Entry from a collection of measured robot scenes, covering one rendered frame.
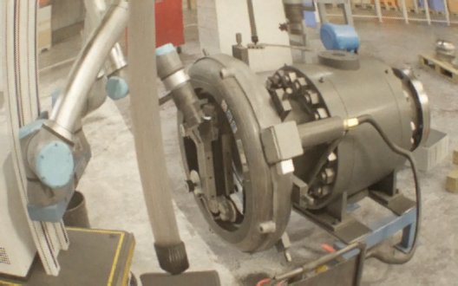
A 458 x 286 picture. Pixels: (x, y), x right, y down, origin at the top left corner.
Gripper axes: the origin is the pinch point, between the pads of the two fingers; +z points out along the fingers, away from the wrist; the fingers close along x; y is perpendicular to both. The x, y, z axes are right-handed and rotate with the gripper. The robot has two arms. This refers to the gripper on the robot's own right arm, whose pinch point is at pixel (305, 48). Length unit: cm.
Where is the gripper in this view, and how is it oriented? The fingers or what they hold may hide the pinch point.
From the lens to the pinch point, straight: 229.2
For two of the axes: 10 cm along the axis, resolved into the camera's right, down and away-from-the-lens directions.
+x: -2.5, 3.9, -8.8
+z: 0.6, 9.2, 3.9
